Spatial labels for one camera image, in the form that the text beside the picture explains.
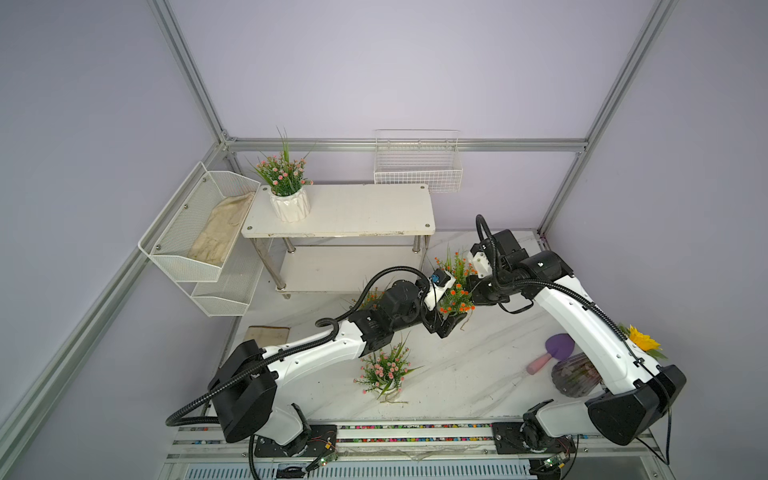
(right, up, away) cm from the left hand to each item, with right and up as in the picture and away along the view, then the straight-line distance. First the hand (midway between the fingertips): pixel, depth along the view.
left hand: (450, 303), depth 74 cm
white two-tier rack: (-25, +18, 0) cm, 31 cm away
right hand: (+5, 0, +1) cm, 5 cm away
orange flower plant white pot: (-19, +3, -13) cm, 23 cm away
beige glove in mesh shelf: (-62, +18, +4) cm, 64 cm away
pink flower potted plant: (-17, -16, -4) cm, 24 cm away
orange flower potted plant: (0, +3, -10) cm, 11 cm away
